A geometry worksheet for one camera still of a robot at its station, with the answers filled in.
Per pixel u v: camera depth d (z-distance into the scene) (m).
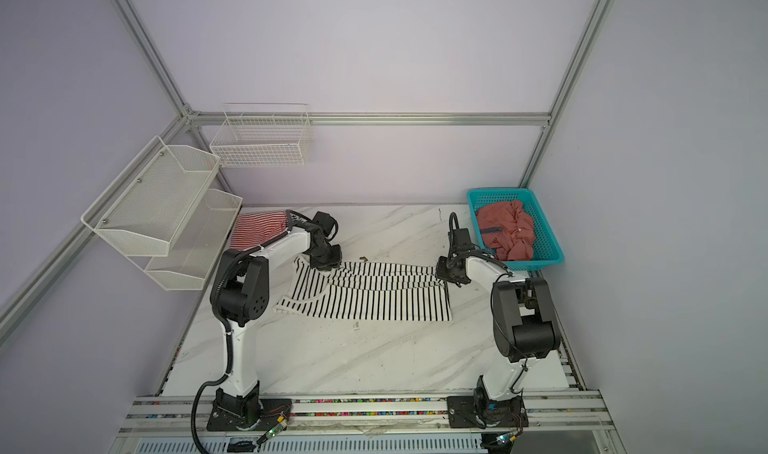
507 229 1.10
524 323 0.48
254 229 1.07
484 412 0.67
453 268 0.72
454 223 0.85
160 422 0.73
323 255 0.88
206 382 0.69
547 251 0.99
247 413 0.65
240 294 0.56
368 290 0.96
